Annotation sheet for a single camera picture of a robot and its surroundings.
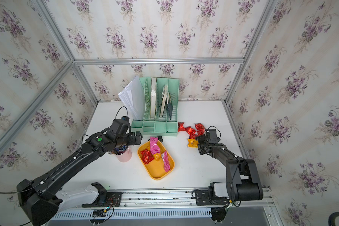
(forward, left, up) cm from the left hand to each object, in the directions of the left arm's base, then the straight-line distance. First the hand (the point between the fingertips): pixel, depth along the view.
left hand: (138, 137), depth 77 cm
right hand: (+6, -36, -15) cm, 40 cm away
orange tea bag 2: (+4, -33, -14) cm, 36 cm away
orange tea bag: (-4, -10, -16) cm, 19 cm away
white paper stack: (+28, +6, +5) cm, 29 cm away
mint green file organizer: (+18, -11, -13) cm, 25 cm away
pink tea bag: (+1, -8, -11) cm, 14 cm away
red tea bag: (-6, -4, -12) cm, 14 cm away
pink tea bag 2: (-9, -16, -13) cm, 22 cm away
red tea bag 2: (+16, -26, -14) cm, 34 cm away
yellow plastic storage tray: (-7, -10, -18) cm, 21 cm away
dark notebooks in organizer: (+29, -16, 0) cm, 33 cm away
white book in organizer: (+27, -7, +5) cm, 28 cm away
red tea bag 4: (+17, -41, -15) cm, 46 cm away
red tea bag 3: (+14, -33, -16) cm, 39 cm away
